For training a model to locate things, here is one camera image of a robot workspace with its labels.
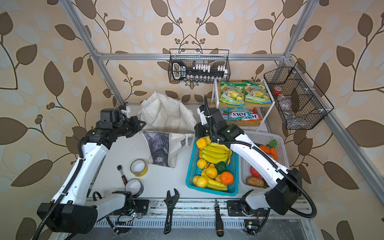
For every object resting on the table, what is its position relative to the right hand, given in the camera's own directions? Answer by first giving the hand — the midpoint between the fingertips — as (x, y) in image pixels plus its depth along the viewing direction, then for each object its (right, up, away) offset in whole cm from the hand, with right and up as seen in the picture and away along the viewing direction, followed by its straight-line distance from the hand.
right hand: (196, 128), depth 75 cm
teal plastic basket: (+21, -23, +7) cm, 31 cm away
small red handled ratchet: (-45, -24, +12) cm, 52 cm away
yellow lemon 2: (+2, -27, 0) cm, 27 cm away
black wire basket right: (+52, +13, -1) cm, 54 cm away
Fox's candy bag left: (+22, +7, +11) cm, 26 cm away
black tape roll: (-33, -33, +6) cm, 47 cm away
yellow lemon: (+3, -21, +9) cm, 23 cm away
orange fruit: (+16, -26, 0) cm, 30 cm away
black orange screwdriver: (+11, -45, -7) cm, 46 cm away
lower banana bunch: (+9, -29, +1) cm, 31 cm away
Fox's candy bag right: (+36, +6, +14) cm, 39 cm away
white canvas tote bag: (-18, +1, +24) cm, 30 cm away
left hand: (-25, +4, -2) cm, 25 cm away
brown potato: (+31, -28, +2) cm, 42 cm away
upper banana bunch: (+12, -16, +14) cm, 24 cm away
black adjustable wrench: (-13, -37, +1) cm, 40 cm away
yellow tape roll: (-30, -26, +8) cm, 40 cm away
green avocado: (+14, -22, +7) cm, 27 cm away
